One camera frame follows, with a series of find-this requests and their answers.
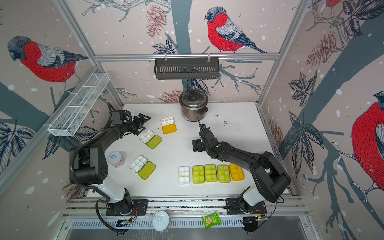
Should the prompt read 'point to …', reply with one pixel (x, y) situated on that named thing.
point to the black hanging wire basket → (186, 68)
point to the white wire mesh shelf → (71, 116)
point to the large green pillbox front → (210, 173)
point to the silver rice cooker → (193, 104)
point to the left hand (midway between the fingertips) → (150, 118)
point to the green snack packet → (211, 220)
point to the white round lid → (161, 221)
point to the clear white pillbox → (184, 175)
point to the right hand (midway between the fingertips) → (199, 139)
